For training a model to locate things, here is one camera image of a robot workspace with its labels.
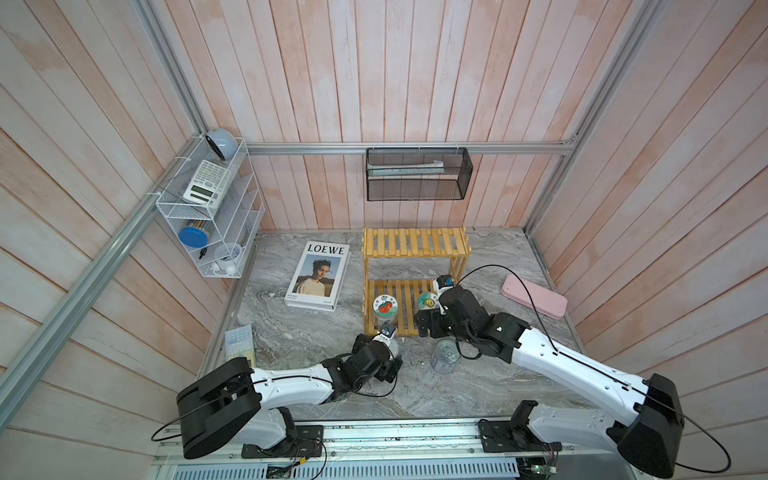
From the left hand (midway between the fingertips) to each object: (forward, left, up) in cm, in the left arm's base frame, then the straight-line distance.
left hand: (384, 351), depth 85 cm
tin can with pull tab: (-3, -17, +4) cm, 18 cm away
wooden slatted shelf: (+36, -8, -4) cm, 37 cm away
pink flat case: (+18, -55, -2) cm, 58 cm away
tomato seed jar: (+10, 0, +7) cm, 12 cm away
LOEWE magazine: (+26, +22, 0) cm, 34 cm away
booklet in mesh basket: (+46, +2, +31) cm, 55 cm away
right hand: (+6, -12, +12) cm, 18 cm away
